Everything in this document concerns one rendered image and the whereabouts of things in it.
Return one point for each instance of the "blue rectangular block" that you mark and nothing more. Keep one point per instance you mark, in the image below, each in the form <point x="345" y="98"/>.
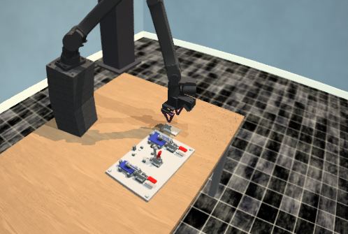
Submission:
<point x="125" y="169"/>

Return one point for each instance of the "toggle clamp with red handle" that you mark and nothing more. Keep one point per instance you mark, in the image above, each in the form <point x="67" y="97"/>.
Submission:
<point x="172" y="147"/>

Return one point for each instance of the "blue flat plate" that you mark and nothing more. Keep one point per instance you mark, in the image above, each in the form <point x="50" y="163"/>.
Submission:
<point x="155" y="140"/>

